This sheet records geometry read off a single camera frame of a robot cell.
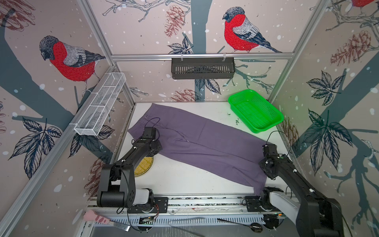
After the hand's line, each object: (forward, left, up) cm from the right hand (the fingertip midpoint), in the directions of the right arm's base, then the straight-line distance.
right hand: (264, 165), depth 86 cm
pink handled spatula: (-29, +90, +4) cm, 95 cm away
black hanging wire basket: (+59, +40, +29) cm, 76 cm away
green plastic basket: (+42, -6, +1) cm, 42 cm away
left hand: (+9, +65, +5) cm, 66 cm away
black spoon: (-30, +12, 0) cm, 32 cm away
